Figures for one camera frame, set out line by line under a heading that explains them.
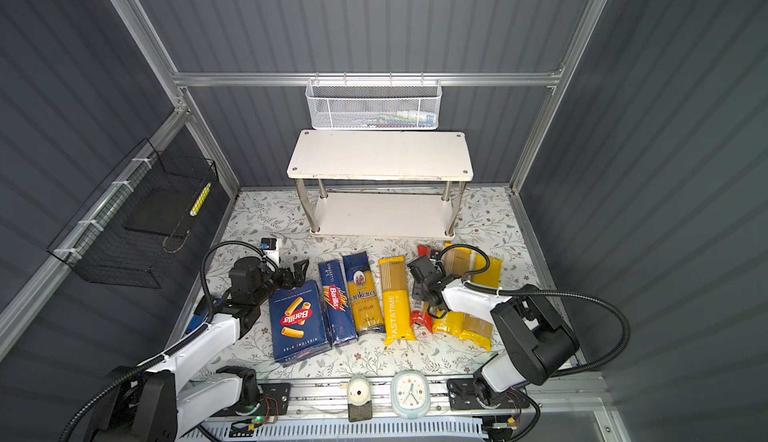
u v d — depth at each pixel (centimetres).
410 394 72
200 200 80
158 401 41
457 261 96
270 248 74
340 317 84
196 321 82
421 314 83
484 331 82
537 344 44
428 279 71
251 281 67
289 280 78
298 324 79
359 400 68
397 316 85
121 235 71
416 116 90
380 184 127
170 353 47
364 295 89
